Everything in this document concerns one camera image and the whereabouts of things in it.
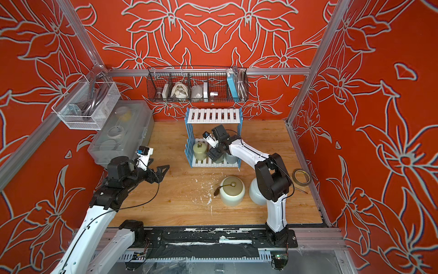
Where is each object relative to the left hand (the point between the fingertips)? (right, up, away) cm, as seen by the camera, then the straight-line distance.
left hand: (159, 161), depth 74 cm
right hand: (+23, +5, +19) cm, 30 cm away
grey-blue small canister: (+34, -2, +21) cm, 40 cm away
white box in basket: (+19, +35, +16) cm, 43 cm away
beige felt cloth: (+5, +36, +16) cm, 39 cm away
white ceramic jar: (+44, -16, +3) cm, 47 cm away
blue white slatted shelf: (+21, +22, +11) cm, 33 cm away
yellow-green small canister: (+16, +4, +18) cm, 24 cm away
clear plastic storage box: (-22, +17, +16) cm, 32 cm away
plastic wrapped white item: (+14, +35, +18) cm, 42 cm away
